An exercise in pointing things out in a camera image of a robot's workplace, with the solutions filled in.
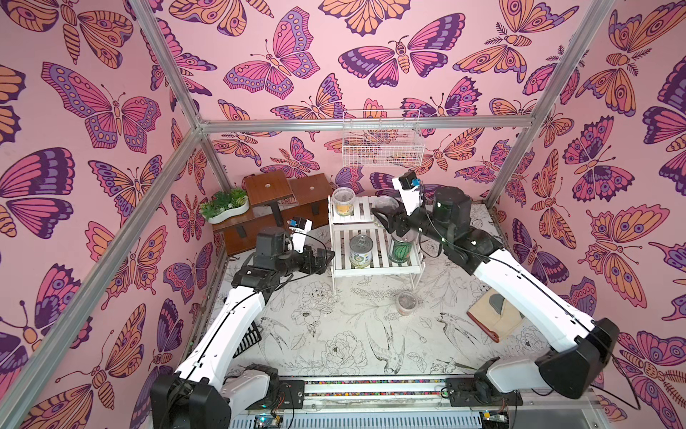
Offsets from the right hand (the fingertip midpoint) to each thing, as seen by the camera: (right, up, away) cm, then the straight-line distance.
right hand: (377, 204), depth 67 cm
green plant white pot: (-51, +2, +25) cm, 57 cm away
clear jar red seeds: (+11, -30, +18) cm, 37 cm away
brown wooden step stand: (-36, +3, +36) cm, 51 cm away
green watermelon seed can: (+8, -12, +12) cm, 19 cm away
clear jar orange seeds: (-9, +2, +9) cm, 13 cm away
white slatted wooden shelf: (-10, -6, +28) cm, 30 cm away
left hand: (-15, -12, +11) cm, 22 cm away
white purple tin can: (-4, -12, +14) cm, 19 cm away
